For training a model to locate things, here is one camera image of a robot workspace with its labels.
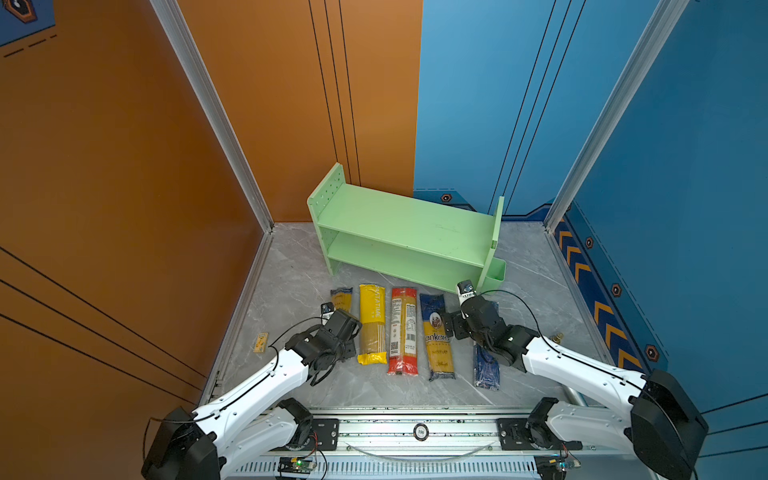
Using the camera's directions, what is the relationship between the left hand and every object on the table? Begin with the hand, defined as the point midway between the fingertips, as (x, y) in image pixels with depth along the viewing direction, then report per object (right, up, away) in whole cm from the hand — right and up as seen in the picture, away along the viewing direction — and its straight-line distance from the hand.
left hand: (347, 340), depth 84 cm
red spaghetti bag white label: (+16, -4, +1) cm, 16 cm away
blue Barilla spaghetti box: (+38, -7, -4) cm, 39 cm away
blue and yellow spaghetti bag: (-3, +10, +11) cm, 15 cm away
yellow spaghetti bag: (+6, +6, +8) cm, 12 cm away
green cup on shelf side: (+48, +16, +19) cm, 54 cm away
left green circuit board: (-10, -26, -13) cm, 31 cm away
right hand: (+30, +8, +1) cm, 31 cm away
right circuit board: (+52, -26, -13) cm, 59 cm away
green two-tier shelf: (+5, +32, +2) cm, 32 cm away
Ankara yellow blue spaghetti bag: (+26, -2, +2) cm, 27 cm away
